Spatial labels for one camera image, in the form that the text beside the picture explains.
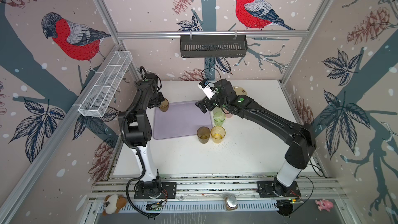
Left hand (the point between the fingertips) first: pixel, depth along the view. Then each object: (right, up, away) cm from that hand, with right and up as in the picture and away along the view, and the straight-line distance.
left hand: (158, 103), depth 93 cm
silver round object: (+40, -40, -29) cm, 64 cm away
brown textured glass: (+5, -1, -3) cm, 6 cm away
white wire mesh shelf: (-23, +11, -15) cm, 30 cm away
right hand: (+26, +3, -14) cm, 30 cm away
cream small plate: (+55, +8, +21) cm, 60 cm away
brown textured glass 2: (+28, -19, -2) cm, 34 cm away
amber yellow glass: (+37, -18, -2) cm, 41 cm away
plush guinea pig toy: (-13, -44, -25) cm, 52 cm away
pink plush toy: (+82, -44, -26) cm, 97 cm away
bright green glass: (+38, -10, +4) cm, 40 cm away
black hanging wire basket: (+35, +38, +11) cm, 53 cm away
